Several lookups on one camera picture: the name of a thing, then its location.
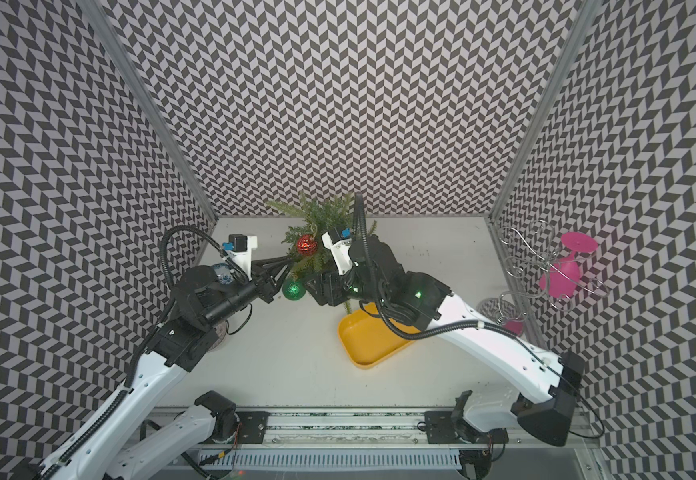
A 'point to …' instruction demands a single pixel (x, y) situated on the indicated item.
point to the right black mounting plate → (441, 429)
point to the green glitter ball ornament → (294, 289)
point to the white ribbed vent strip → (335, 459)
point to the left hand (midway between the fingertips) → (290, 265)
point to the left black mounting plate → (253, 425)
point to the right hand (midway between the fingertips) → (316, 286)
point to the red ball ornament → (306, 245)
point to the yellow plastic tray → (369, 341)
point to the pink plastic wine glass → (560, 278)
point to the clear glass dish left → (220, 329)
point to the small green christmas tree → (308, 223)
